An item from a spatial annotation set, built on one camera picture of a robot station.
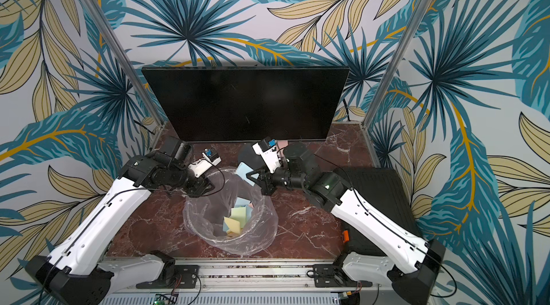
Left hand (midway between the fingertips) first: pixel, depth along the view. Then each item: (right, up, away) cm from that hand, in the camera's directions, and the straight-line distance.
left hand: (205, 185), depth 71 cm
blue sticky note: (+13, +6, -9) cm, 17 cm away
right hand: (+15, +5, -8) cm, 18 cm away
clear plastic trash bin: (0, -9, -4) cm, 10 cm away
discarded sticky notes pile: (+11, -10, +2) cm, 15 cm away
